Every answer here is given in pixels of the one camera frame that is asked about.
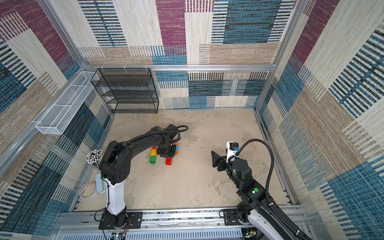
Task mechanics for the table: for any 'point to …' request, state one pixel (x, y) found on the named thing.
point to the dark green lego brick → (152, 159)
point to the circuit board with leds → (249, 233)
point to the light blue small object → (100, 185)
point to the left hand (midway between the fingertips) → (172, 156)
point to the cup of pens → (95, 156)
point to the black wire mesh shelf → (127, 90)
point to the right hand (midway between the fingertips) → (220, 153)
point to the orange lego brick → (176, 143)
